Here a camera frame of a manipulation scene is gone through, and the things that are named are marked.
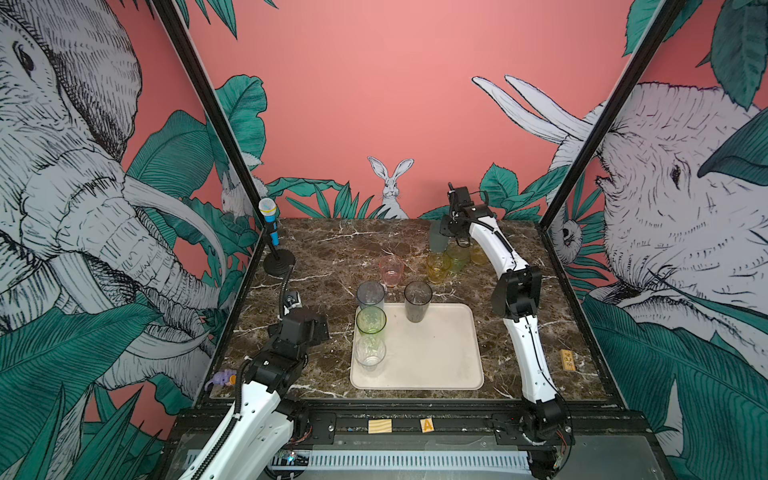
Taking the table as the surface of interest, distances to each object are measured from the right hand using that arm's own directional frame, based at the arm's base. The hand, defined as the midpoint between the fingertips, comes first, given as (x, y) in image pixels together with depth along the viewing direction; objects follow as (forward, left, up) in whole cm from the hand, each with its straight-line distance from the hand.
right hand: (444, 222), depth 104 cm
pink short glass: (-13, +19, -10) cm, 25 cm away
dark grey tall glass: (-30, +11, +1) cm, 32 cm away
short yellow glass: (-12, +2, -10) cm, 16 cm away
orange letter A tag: (-61, +9, -12) cm, 62 cm away
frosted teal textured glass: (-2, +1, -9) cm, 9 cm away
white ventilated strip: (-68, +11, -12) cm, 70 cm away
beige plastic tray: (-42, +3, -12) cm, 44 cm away
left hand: (-37, +42, +2) cm, 56 cm away
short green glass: (-12, -4, -3) cm, 13 cm away
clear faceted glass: (-43, +24, -6) cm, 50 cm away
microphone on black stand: (-10, +59, -11) cm, 61 cm away
